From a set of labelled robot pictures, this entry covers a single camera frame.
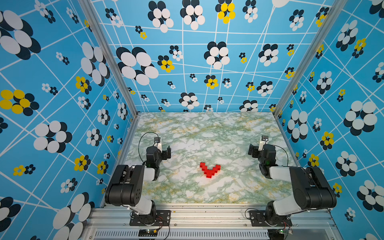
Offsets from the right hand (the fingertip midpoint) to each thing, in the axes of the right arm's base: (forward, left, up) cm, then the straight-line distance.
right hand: (261, 144), depth 94 cm
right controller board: (-46, +2, -7) cm, 46 cm away
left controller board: (-46, +65, -8) cm, 80 cm away
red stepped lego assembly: (-17, +34, -5) cm, 38 cm away
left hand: (-1, +63, +1) cm, 63 cm away
